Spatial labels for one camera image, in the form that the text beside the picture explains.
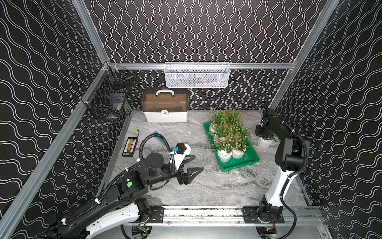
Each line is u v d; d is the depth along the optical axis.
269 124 0.75
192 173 0.52
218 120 0.98
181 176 0.51
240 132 0.93
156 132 1.09
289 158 0.55
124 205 0.61
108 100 0.92
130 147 0.98
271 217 0.68
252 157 0.93
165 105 1.13
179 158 0.49
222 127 0.94
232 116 0.97
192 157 0.61
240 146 0.85
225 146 0.84
